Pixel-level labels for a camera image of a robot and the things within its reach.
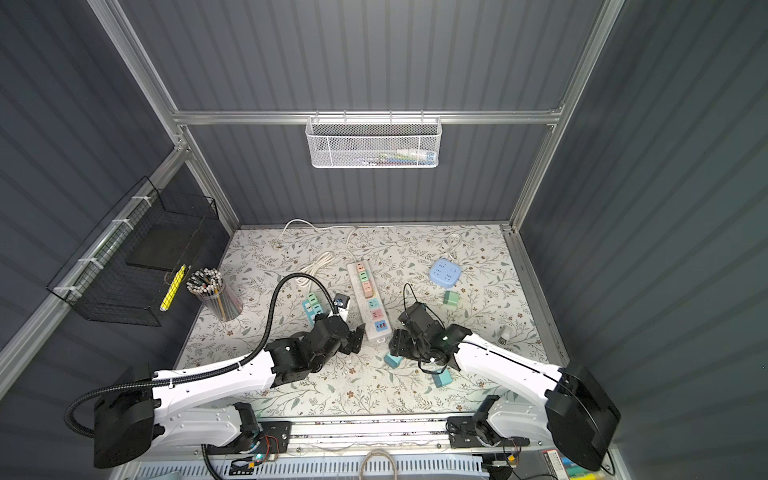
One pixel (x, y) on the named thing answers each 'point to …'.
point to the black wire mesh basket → (124, 272)
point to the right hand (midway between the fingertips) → (398, 350)
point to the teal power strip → (309, 311)
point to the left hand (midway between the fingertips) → (352, 322)
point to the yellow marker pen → (175, 285)
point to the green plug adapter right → (451, 298)
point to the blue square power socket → (445, 273)
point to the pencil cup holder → (208, 284)
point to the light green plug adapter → (312, 298)
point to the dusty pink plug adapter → (367, 289)
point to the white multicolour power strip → (372, 313)
